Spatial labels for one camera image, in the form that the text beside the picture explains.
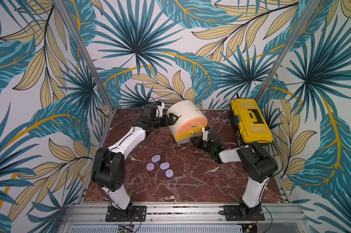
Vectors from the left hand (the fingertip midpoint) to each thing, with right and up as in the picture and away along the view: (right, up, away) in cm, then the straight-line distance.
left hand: (173, 120), depth 86 cm
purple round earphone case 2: (-2, -31, 0) cm, 32 cm away
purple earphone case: (-11, -24, +4) cm, 26 cm away
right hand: (+12, -12, +10) cm, 19 cm away
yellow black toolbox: (+49, -1, +5) cm, 49 cm away
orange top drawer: (+11, -2, -2) cm, 11 cm away
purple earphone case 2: (-5, -28, +2) cm, 28 cm away
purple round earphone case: (-14, -28, +2) cm, 31 cm away
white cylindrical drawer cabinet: (+9, +7, +3) cm, 11 cm away
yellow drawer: (+5, -9, 0) cm, 10 cm away
